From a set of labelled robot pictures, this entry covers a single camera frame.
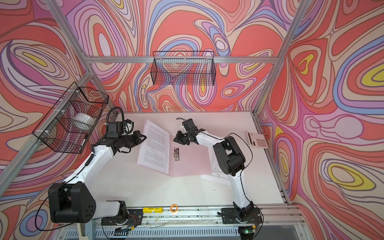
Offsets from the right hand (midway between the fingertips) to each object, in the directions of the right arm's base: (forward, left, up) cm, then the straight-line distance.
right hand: (175, 142), depth 96 cm
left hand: (-3, +15, +13) cm, 20 cm away
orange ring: (-37, +1, -5) cm, 37 cm away
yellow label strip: (-38, +11, -4) cm, 40 cm away
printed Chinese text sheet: (-19, -26, -6) cm, 32 cm away
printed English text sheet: (-10, +11, +6) cm, 16 cm away
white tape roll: (-3, +42, +28) cm, 50 cm away
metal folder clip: (-6, 0, -5) cm, 8 cm away
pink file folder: (-11, -7, -3) cm, 13 cm away
